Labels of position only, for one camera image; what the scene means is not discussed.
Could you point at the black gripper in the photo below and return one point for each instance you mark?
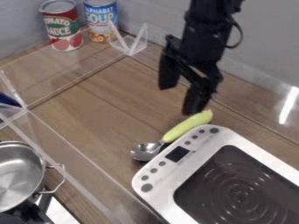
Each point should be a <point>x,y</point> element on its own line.
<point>202,74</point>

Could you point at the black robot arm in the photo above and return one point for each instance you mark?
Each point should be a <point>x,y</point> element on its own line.
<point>193,55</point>

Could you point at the white and black stove top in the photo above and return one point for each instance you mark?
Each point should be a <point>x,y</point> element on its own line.
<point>214,178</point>

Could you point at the alphabet soup can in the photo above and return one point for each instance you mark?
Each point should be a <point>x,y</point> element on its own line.
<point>101,12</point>

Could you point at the tomato sauce can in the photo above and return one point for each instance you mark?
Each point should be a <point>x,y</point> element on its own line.
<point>61,18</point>

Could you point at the clear acrylic divider strip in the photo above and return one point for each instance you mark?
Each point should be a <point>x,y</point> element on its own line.
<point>90,179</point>

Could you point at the blue object at left edge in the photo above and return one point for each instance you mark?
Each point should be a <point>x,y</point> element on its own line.
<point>9,101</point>

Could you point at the stainless steel pot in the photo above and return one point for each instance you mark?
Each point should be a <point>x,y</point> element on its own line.
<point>23,169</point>

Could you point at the clear acrylic corner bracket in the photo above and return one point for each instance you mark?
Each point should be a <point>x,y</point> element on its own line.
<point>128,44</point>

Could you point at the green handled metal spoon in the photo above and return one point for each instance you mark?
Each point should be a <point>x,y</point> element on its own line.
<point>146,151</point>

